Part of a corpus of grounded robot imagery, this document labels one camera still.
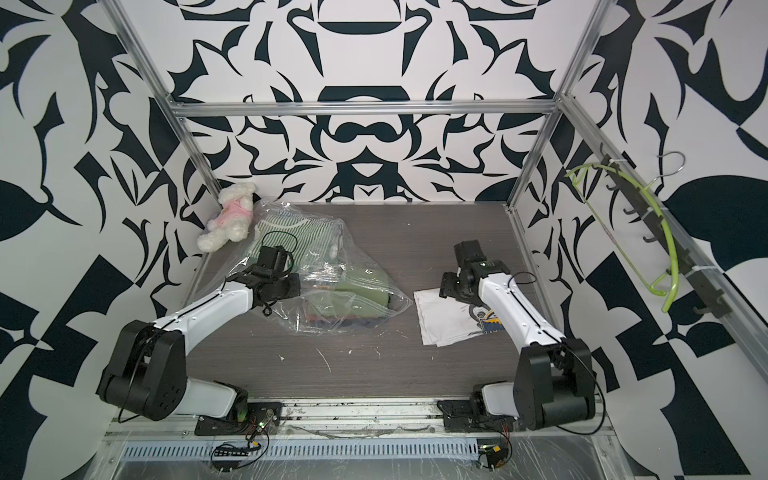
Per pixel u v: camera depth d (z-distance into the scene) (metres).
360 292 0.85
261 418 0.73
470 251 0.69
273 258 0.71
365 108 0.94
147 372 0.42
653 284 0.56
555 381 0.42
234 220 1.01
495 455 0.70
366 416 0.76
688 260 0.50
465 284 0.62
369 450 0.78
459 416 0.74
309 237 1.05
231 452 0.73
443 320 0.89
